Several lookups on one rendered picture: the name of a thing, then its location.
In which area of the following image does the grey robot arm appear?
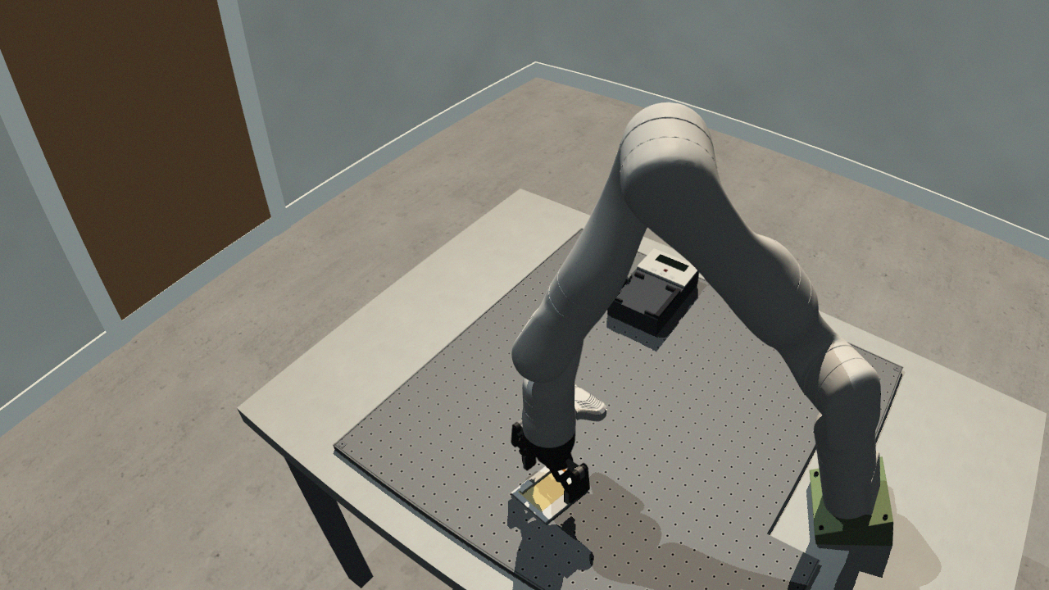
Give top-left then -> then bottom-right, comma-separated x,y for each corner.
511,102 -> 881,520

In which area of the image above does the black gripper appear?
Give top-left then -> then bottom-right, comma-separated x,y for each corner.
511,418 -> 590,504

